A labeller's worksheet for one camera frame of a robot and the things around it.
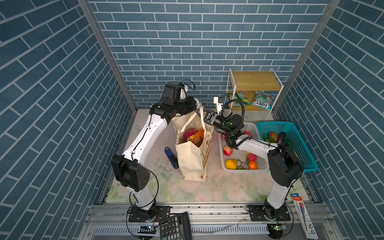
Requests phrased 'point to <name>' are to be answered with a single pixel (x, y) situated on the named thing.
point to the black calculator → (177, 227)
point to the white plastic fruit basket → (243, 157)
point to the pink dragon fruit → (188, 132)
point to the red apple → (227, 150)
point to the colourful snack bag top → (197, 138)
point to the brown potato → (273, 135)
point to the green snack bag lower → (240, 99)
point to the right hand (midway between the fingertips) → (194, 111)
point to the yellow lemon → (231, 164)
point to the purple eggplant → (282, 135)
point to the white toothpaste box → (307, 225)
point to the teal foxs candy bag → (262, 100)
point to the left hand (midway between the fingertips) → (201, 104)
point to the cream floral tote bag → (194, 160)
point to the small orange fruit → (252, 165)
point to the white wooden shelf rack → (261, 89)
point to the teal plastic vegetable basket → (306, 159)
